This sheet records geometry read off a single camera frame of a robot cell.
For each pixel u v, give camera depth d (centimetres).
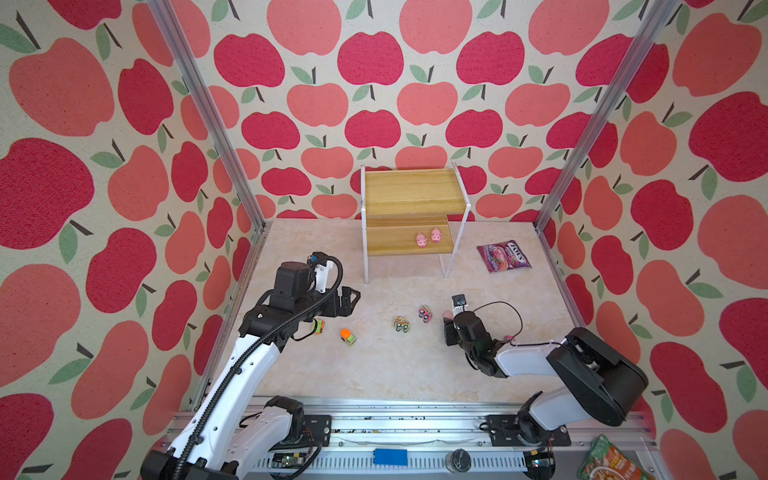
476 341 70
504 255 108
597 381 44
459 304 81
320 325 91
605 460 69
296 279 56
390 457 69
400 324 91
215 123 90
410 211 80
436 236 94
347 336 88
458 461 62
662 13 69
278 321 50
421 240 93
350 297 66
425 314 93
